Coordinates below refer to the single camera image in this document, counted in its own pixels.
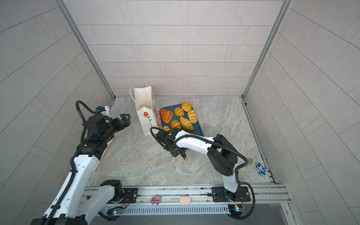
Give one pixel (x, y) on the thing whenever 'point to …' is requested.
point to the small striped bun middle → (176, 123)
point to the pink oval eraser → (184, 200)
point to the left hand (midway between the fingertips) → (126, 115)
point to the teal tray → (175, 116)
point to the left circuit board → (115, 211)
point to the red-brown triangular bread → (166, 115)
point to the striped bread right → (192, 116)
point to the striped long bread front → (166, 128)
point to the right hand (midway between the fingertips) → (179, 152)
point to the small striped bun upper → (179, 112)
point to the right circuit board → (236, 210)
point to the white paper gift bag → (144, 98)
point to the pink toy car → (156, 200)
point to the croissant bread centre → (186, 124)
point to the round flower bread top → (186, 106)
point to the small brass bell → (250, 161)
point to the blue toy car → (262, 170)
